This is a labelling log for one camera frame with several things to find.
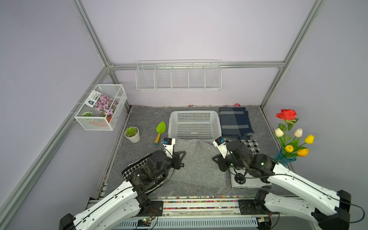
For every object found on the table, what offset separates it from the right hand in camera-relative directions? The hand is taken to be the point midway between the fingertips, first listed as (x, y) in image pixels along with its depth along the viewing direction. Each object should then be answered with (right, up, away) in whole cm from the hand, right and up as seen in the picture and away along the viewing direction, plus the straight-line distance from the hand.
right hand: (213, 157), depth 73 cm
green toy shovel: (-34, +12, +34) cm, 50 cm away
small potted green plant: (-50, +10, +21) cm, 55 cm away
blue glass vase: (+37, -2, 0) cm, 37 cm away
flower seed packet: (-58, +28, +3) cm, 64 cm away
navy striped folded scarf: (+23, +18, +36) cm, 46 cm away
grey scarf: (-7, -6, 0) cm, 9 cm away
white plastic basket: (-8, +15, +36) cm, 40 cm away
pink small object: (+30, +32, +51) cm, 67 cm away
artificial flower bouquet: (+38, +9, -1) cm, 39 cm away
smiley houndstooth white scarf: (+17, -14, +7) cm, 23 cm away
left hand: (-15, +2, 0) cm, 15 cm away
